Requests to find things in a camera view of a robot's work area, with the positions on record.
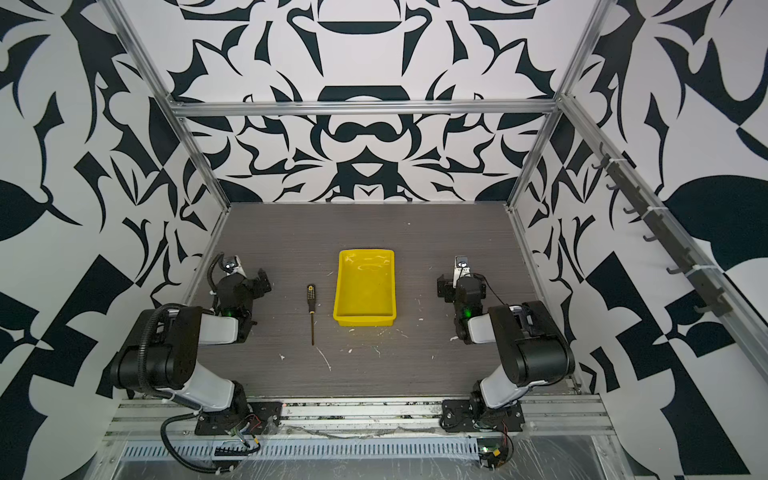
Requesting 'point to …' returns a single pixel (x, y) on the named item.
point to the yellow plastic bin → (365, 291)
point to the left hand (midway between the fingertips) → (244, 270)
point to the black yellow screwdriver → (311, 296)
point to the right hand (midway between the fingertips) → (462, 271)
